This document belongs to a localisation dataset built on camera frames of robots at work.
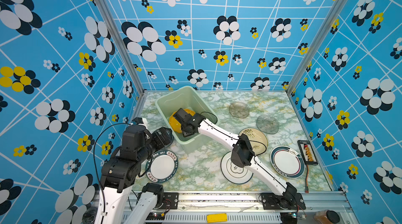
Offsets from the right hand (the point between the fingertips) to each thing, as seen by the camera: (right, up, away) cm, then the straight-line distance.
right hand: (181, 123), depth 94 cm
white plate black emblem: (+29, -25, -13) cm, 41 cm away
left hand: (-1, 0, -29) cm, 29 cm away
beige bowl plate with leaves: (+35, -2, -36) cm, 50 cm away
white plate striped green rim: (+60, -20, -9) cm, 64 cm away
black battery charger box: (+72, -15, -7) cm, 74 cm away
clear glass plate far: (+39, +8, +15) cm, 42 cm away
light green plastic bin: (+3, +16, +7) cm, 18 cm away
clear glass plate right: (+56, -1, +8) cm, 56 cm away
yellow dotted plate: (0, +1, -17) cm, 17 cm away
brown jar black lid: (+64, -34, -31) cm, 79 cm away
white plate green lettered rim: (-9, -23, -9) cm, 26 cm away
